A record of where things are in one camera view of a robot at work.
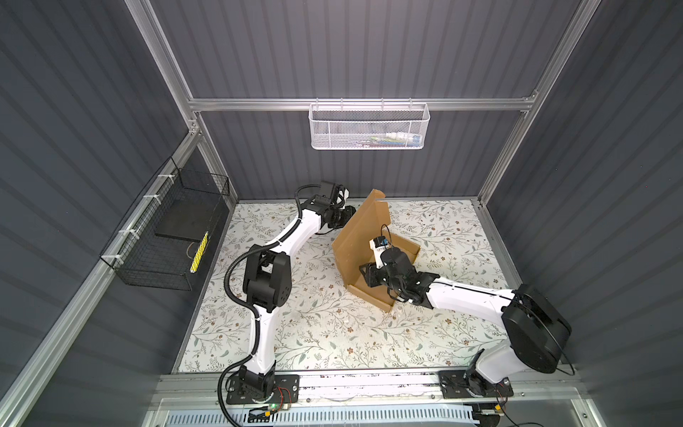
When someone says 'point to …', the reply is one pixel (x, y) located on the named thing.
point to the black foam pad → (189, 219)
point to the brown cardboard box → (351, 248)
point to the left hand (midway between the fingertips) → (356, 218)
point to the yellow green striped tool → (199, 253)
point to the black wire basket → (156, 245)
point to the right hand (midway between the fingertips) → (365, 268)
